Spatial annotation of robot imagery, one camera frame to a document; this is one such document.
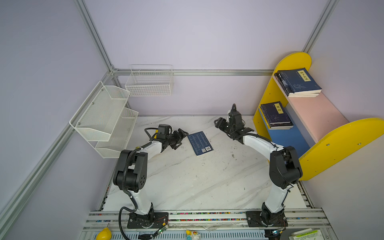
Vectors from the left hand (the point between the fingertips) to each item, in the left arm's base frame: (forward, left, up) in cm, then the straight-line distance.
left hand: (185, 137), depth 94 cm
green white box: (-50, -58, -6) cm, 77 cm away
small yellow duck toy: (-51, -7, -7) cm, 52 cm away
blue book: (+2, -10, -10) cm, 14 cm away
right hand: (+7, -20, +8) cm, 23 cm away
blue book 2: (+12, -59, +8) cm, 61 cm away
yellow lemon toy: (-50, +35, -8) cm, 62 cm away
